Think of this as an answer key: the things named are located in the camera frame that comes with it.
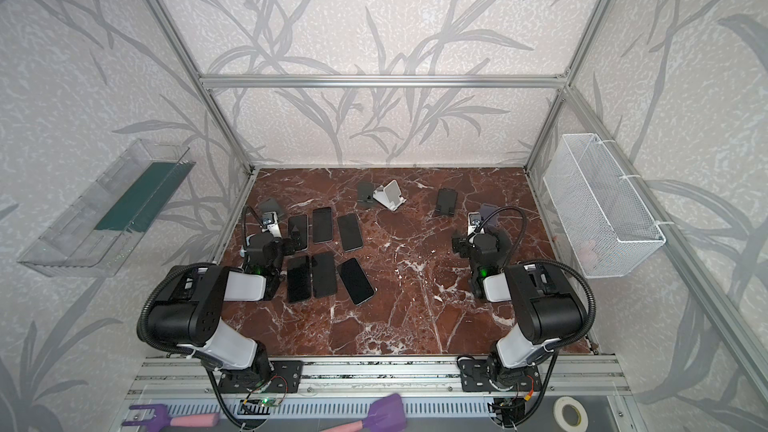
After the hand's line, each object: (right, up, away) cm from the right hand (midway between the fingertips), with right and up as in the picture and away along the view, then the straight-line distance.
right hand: (475, 220), depth 95 cm
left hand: (-61, +1, -1) cm, 61 cm away
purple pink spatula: (-27, -43, -26) cm, 57 cm away
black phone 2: (-41, -5, +7) cm, 42 cm away
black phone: (-38, -19, -2) cm, 43 cm away
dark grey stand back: (-37, +8, +10) cm, 39 cm away
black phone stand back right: (-8, +5, +11) cm, 15 cm away
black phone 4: (-55, -3, -6) cm, 55 cm away
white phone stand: (-28, +8, +10) cm, 31 cm away
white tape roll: (+13, -43, -27) cm, 52 cm away
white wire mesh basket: (+20, +3, -33) cm, 39 cm away
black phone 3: (-51, -2, +8) cm, 52 cm away
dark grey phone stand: (-70, +4, +9) cm, 71 cm away
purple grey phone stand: (0, +4, -11) cm, 11 cm away
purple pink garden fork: (-80, -45, -26) cm, 95 cm away
